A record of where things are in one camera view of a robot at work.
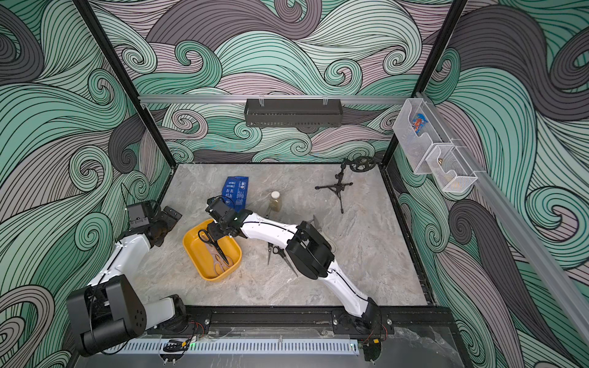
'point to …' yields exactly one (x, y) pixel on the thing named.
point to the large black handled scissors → (215, 242)
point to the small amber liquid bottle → (275, 202)
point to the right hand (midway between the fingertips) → (217, 226)
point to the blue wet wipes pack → (235, 191)
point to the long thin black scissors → (276, 249)
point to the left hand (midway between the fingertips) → (170, 218)
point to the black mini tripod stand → (362, 164)
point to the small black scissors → (270, 245)
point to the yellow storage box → (205, 260)
